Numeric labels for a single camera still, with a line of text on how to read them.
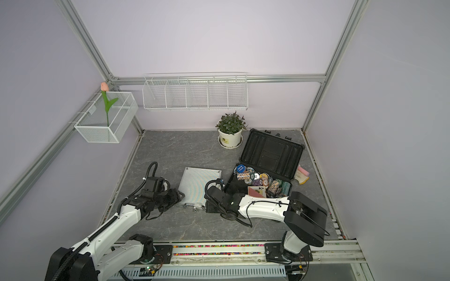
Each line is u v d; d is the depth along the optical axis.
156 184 0.67
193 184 1.01
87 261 0.40
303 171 0.96
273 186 0.88
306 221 0.43
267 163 0.99
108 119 0.83
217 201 0.62
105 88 0.85
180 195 0.80
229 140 1.05
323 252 0.75
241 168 0.94
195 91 0.98
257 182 0.89
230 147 1.11
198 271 0.71
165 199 0.73
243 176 0.91
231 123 0.99
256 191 0.87
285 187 0.87
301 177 0.96
